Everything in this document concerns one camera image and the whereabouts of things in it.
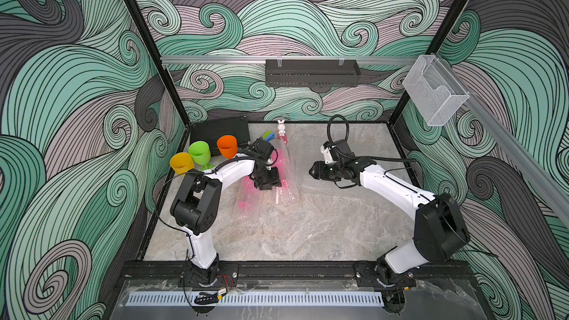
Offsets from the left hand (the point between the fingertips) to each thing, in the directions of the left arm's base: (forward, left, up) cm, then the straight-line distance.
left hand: (279, 183), depth 89 cm
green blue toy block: (+29, +6, -4) cm, 30 cm away
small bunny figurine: (+32, -1, -4) cm, 32 cm away
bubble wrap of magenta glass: (-4, -4, -1) cm, 6 cm away
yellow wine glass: (+4, +38, +10) cm, 39 cm away
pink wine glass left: (-4, +12, +1) cm, 13 cm away
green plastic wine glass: (+12, +34, +6) cm, 36 cm away
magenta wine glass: (+10, 0, +1) cm, 10 cm away
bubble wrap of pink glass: (-8, +10, 0) cm, 13 cm away
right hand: (+2, -13, +5) cm, 14 cm away
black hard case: (+18, +20, +9) cm, 29 cm away
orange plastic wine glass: (+13, +22, +9) cm, 27 cm away
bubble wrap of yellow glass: (-2, -20, -6) cm, 21 cm away
